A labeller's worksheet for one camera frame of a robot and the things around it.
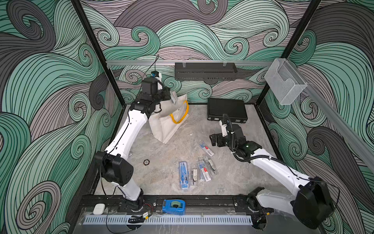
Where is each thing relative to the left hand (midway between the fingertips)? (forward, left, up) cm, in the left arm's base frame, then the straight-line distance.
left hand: (169, 87), depth 76 cm
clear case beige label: (-34, -14, -36) cm, 51 cm away
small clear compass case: (+12, 0, -18) cm, 22 cm away
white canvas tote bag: (-6, 0, -18) cm, 19 cm away
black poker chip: (-26, +16, -38) cm, 48 cm away
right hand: (-16, -26, -22) cm, 38 cm away
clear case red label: (-34, -19, -35) cm, 52 cm away
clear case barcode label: (-17, -22, -36) cm, 46 cm away
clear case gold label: (-28, -24, -35) cm, 51 cm away
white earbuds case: (-51, +35, -37) cm, 72 cm away
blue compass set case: (-33, -8, -36) cm, 50 cm away
